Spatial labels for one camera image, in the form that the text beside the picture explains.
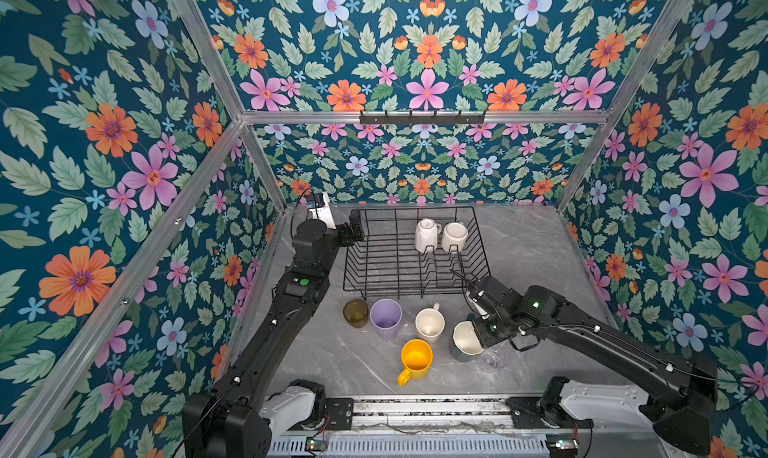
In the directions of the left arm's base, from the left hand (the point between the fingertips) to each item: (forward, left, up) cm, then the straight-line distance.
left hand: (344, 210), depth 74 cm
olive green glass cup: (-14, +1, -31) cm, 34 cm away
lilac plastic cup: (-17, -8, -27) cm, 33 cm away
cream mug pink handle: (-19, -21, -29) cm, 40 cm away
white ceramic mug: (+7, -23, -21) cm, 32 cm away
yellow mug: (-28, -16, -33) cm, 46 cm away
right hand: (-25, -32, -20) cm, 46 cm away
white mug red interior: (+8, -32, -24) cm, 41 cm away
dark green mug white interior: (-27, -29, -25) cm, 47 cm away
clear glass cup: (-29, -38, -33) cm, 58 cm away
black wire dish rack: (+8, -19, -30) cm, 37 cm away
